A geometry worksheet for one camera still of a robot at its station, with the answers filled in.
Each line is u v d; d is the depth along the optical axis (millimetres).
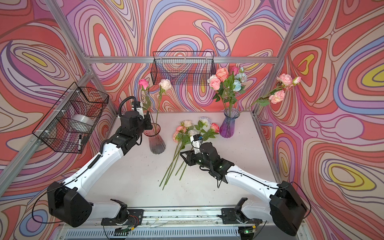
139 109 670
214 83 734
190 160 669
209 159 595
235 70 852
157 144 898
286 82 651
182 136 1017
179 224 723
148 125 704
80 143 719
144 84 735
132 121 573
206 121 1089
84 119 734
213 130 1050
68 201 391
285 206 402
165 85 783
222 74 756
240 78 824
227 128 986
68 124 695
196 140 688
